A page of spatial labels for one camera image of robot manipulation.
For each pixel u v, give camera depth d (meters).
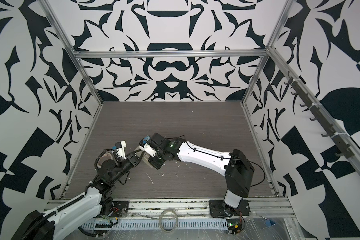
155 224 0.65
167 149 0.56
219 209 0.74
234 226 0.71
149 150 0.68
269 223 0.68
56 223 0.44
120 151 0.73
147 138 0.98
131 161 0.70
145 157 0.76
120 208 0.73
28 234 0.39
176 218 0.72
